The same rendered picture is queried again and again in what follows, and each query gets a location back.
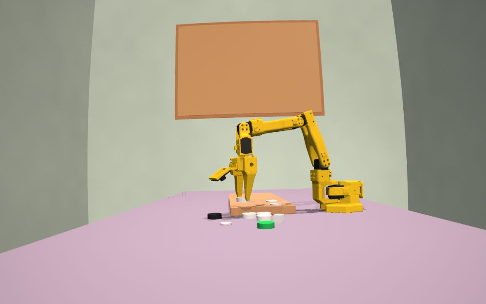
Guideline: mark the green disc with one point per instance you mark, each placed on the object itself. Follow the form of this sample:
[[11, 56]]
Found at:
[[265, 224]]

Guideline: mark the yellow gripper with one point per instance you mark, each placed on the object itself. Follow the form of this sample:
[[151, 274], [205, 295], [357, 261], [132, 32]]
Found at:
[[244, 170]]

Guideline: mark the black disc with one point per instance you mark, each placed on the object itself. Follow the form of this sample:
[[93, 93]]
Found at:
[[214, 216]]

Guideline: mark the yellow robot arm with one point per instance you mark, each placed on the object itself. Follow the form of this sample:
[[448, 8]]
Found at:
[[346, 191]]

